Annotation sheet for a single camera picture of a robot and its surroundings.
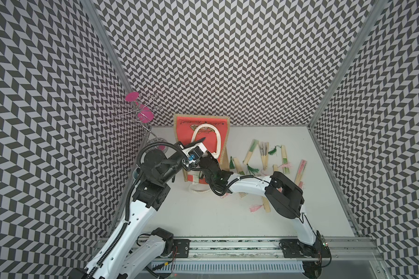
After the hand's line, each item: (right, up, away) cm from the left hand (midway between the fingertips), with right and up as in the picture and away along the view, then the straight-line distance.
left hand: (202, 138), depth 62 cm
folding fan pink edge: (+51, -18, +33) cm, 64 cm away
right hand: (+4, -5, +25) cm, 26 cm away
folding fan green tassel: (+44, -16, +35) cm, 58 cm away
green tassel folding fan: (+23, -11, +40) cm, 47 cm away
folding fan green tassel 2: (+16, -14, +40) cm, 45 cm away
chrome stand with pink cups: (-32, +15, +22) cm, 42 cm away
